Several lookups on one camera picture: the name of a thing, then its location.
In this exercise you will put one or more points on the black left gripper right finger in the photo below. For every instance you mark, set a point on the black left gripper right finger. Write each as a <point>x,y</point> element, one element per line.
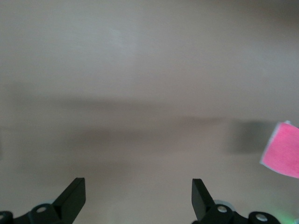
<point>205,210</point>

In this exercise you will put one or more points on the pink fluffy towel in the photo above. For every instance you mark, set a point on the pink fluffy towel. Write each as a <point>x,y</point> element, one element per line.
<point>282,149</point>

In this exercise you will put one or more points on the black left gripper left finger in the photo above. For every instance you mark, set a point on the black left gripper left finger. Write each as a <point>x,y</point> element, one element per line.
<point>63,205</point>

